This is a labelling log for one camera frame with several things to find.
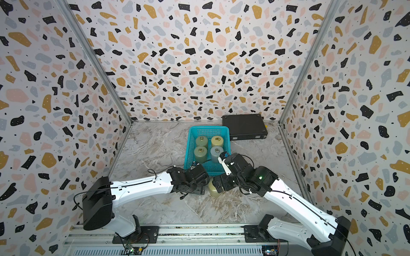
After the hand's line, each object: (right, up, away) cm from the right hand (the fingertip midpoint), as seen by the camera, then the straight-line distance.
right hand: (220, 179), depth 71 cm
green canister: (-11, +16, +29) cm, 35 cm away
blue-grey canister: (-2, +10, +23) cm, 25 cm away
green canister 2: (-11, +9, +23) cm, 27 cm away
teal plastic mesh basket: (+3, +22, +35) cm, 42 cm away
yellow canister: (-1, +16, +29) cm, 33 cm away
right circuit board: (+22, -31, 0) cm, 38 cm away
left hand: (-9, -7, +9) cm, 15 cm away
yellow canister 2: (-4, -7, +8) cm, 11 cm away
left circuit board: (-38, -31, -1) cm, 49 cm away
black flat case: (+19, +26, +43) cm, 54 cm away
